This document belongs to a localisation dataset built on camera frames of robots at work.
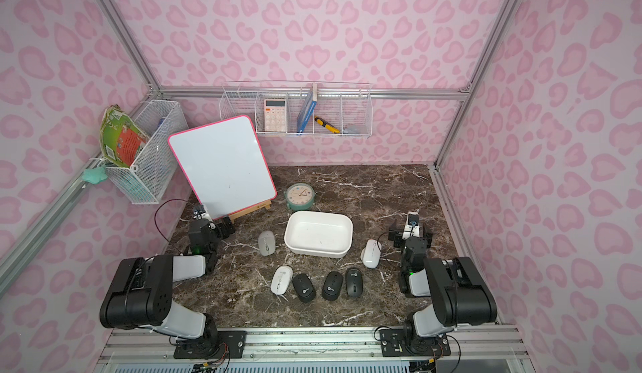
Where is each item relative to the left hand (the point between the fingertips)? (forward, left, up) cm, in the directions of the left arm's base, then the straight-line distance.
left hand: (213, 216), depth 93 cm
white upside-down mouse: (-22, -27, -6) cm, 35 cm away
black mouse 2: (-23, -44, -7) cm, 51 cm away
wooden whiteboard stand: (+7, -16, -4) cm, 18 cm away
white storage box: (-3, -39, -8) cm, 40 cm away
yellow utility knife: (+31, -40, +19) cm, 54 cm away
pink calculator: (+30, -23, +23) cm, 44 cm away
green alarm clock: (+13, -31, -6) cm, 34 cm away
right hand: (-3, -72, +2) cm, 72 cm away
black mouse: (-24, -35, -7) cm, 43 cm away
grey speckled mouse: (-9, -20, -5) cm, 23 cm away
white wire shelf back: (+35, -32, +23) cm, 53 cm away
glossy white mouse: (-12, -58, -6) cm, 60 cm away
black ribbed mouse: (-23, -51, -6) cm, 56 cm away
